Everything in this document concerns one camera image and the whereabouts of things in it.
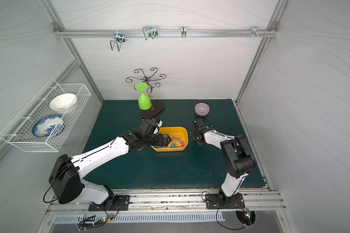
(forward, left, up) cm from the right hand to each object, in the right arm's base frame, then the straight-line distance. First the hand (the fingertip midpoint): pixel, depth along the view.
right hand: (193, 135), depth 97 cm
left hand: (-12, +17, +13) cm, 24 cm away
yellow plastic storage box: (-3, +10, -2) cm, 10 cm away
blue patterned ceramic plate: (-18, +68, +32) cm, 77 cm away
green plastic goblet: (+10, +32, +21) cm, 39 cm away
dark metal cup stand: (+26, +29, 0) cm, 39 cm away
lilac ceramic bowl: (+23, -7, +1) cm, 24 cm away
